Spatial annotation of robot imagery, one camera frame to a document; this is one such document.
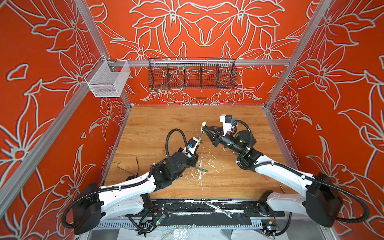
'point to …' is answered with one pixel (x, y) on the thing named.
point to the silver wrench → (227, 213)
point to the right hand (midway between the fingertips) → (201, 129)
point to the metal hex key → (118, 166)
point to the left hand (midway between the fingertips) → (197, 144)
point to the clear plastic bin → (107, 78)
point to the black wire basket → (179, 73)
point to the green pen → (200, 169)
